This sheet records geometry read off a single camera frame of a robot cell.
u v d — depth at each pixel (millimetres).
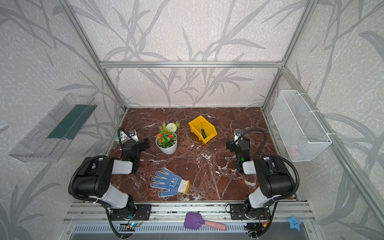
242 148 704
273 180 454
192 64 992
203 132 1025
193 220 717
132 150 696
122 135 940
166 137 831
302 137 615
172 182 830
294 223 697
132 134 806
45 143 632
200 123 1091
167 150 889
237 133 806
